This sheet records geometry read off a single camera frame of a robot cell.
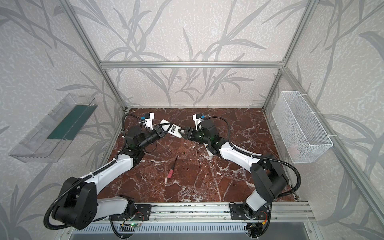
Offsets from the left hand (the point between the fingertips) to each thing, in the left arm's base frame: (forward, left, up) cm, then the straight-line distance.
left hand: (174, 121), depth 76 cm
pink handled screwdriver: (-17, +4, -27) cm, 32 cm away
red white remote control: (-3, +2, -2) cm, 4 cm away
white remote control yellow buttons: (-5, -20, -27) cm, 34 cm away
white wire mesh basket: (-14, -57, +8) cm, 59 cm away
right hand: (0, -3, -5) cm, 6 cm away
